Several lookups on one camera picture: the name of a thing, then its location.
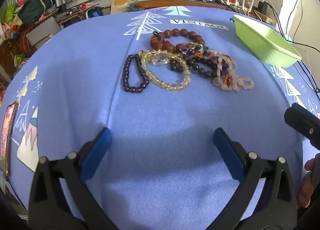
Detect dark green duffel bag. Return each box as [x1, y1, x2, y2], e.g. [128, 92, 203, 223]
[17, 0, 56, 26]

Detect bright green bag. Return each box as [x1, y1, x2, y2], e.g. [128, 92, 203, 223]
[5, 2, 17, 24]

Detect yellow crystal bead bracelet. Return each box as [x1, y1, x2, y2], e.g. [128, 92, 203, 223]
[141, 50, 191, 92]

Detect wooden desk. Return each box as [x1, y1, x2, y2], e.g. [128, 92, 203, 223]
[135, 0, 273, 24]

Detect brown wooden bead bracelet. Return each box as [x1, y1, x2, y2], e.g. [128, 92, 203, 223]
[150, 28, 205, 54]

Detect black bead bracelet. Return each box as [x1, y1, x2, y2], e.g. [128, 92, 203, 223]
[170, 58, 219, 79]

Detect person's right hand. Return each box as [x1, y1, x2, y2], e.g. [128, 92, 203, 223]
[297, 158, 317, 208]

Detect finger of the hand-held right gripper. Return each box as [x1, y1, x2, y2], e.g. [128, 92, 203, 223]
[284, 103, 320, 150]

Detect pink translucent chain bracelet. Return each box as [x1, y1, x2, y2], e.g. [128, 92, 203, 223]
[211, 50, 255, 93]

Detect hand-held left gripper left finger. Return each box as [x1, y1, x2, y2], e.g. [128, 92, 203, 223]
[28, 127, 118, 230]

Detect amethyst multicoloured stone bracelet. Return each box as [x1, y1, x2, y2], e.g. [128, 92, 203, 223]
[176, 43, 229, 78]

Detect grey cardboard box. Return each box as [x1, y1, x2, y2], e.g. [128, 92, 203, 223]
[26, 16, 62, 49]

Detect dark purple bead bracelet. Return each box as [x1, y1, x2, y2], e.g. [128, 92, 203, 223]
[122, 54, 150, 93]

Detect black power adapter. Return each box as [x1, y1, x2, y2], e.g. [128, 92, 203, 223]
[257, 0, 272, 13]

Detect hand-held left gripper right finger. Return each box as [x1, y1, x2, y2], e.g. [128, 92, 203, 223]
[213, 127, 298, 230]

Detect light green plastic tray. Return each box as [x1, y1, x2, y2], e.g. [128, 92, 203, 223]
[232, 15, 302, 69]

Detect blue printed tablecloth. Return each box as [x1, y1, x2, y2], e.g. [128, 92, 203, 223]
[0, 5, 320, 230]

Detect blue striped bag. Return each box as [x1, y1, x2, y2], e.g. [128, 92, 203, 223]
[87, 6, 104, 19]

